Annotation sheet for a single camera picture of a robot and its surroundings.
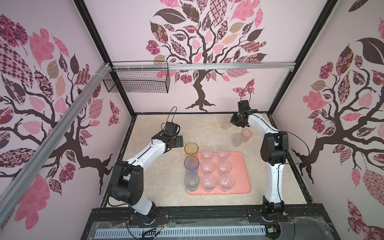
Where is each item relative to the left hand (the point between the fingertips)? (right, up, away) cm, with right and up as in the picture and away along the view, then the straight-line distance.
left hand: (176, 143), depth 90 cm
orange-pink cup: (+48, +5, +12) cm, 49 cm away
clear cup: (+20, -6, +2) cm, 21 cm away
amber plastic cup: (+10, -3, -3) cm, 11 cm away
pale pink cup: (+41, 0, +10) cm, 42 cm away
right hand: (+39, +15, +13) cm, 44 cm away
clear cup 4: (+30, -15, 0) cm, 33 cm away
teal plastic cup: (+10, -22, -7) cm, 25 cm away
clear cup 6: (+30, -22, -5) cm, 38 cm away
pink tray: (+41, -18, 0) cm, 44 cm away
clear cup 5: (+20, -22, -7) cm, 30 cm away
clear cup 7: (+34, +12, +10) cm, 37 cm away
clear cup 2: (+30, -7, +3) cm, 31 cm away
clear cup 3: (+20, -15, +1) cm, 25 cm away
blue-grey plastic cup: (+10, -12, -5) cm, 16 cm away
